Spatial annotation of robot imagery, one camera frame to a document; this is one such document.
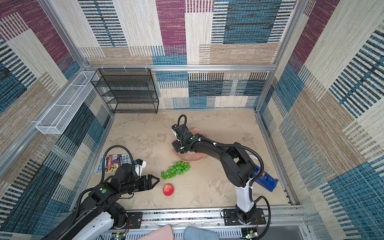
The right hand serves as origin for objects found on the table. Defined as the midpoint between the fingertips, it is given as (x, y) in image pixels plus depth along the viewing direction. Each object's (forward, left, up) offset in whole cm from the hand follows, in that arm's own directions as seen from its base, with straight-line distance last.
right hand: (180, 143), depth 93 cm
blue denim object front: (-45, -7, -4) cm, 45 cm away
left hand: (-23, +12, +3) cm, 26 cm away
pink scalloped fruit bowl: (-6, -5, -6) cm, 10 cm away
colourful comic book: (-8, +41, -5) cm, 42 cm away
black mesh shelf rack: (+39, +38, +11) cm, 56 cm away
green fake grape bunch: (-15, +1, -2) cm, 15 cm away
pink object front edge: (-44, +6, -5) cm, 45 cm away
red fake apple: (-26, +6, -3) cm, 27 cm away
